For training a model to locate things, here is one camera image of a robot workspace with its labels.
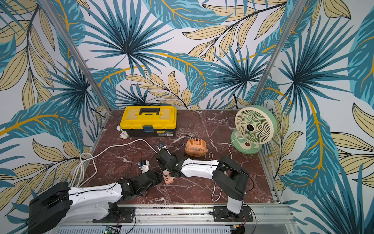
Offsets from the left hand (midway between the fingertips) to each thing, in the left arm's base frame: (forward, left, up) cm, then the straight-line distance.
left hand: (159, 176), depth 84 cm
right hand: (+10, -2, +5) cm, 12 cm away
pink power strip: (-2, -5, +2) cm, 6 cm away
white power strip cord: (+14, +48, -4) cm, 50 cm away
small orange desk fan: (+13, -21, +11) cm, 28 cm away
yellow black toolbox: (+29, +8, +15) cm, 34 cm away
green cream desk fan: (+21, -53, +23) cm, 62 cm away
